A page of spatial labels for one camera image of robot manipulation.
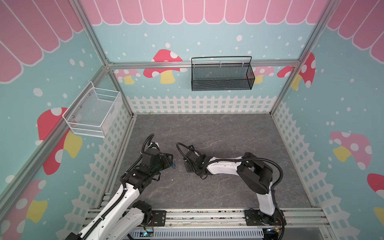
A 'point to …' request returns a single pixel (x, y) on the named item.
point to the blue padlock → (173, 165)
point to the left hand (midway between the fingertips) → (170, 160)
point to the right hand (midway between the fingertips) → (192, 161)
